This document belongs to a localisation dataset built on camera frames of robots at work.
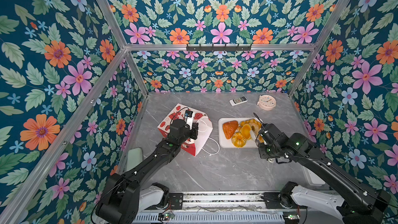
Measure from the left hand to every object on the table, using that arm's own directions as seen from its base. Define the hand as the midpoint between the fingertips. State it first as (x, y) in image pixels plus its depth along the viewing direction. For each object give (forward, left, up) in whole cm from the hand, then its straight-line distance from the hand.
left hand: (199, 120), depth 81 cm
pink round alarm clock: (+24, -48, -17) cm, 56 cm away
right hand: (-18, -28, -2) cm, 34 cm away
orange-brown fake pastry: (+3, -18, -15) cm, 23 cm away
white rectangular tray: (-5, -13, -19) cm, 23 cm away
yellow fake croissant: (+7, -30, -16) cm, 34 cm away
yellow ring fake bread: (-2, -26, -10) cm, 28 cm away
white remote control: (+28, -28, -18) cm, 44 cm away
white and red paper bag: (-10, +5, -10) cm, 15 cm away
